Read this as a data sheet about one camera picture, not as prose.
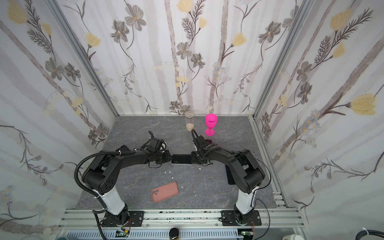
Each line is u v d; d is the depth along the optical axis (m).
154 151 0.77
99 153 0.51
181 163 0.93
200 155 0.69
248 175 0.49
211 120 1.01
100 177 0.48
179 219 0.75
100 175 0.49
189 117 1.01
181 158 0.82
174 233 0.62
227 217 0.74
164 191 0.84
